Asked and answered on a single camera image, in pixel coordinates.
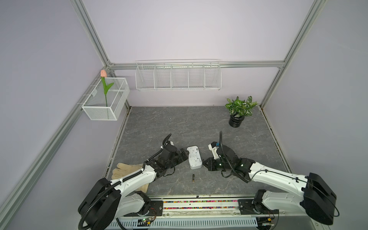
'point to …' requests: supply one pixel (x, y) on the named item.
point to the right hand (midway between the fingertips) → (202, 162)
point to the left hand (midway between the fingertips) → (185, 156)
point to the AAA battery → (193, 178)
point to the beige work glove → (123, 169)
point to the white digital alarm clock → (195, 157)
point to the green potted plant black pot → (238, 109)
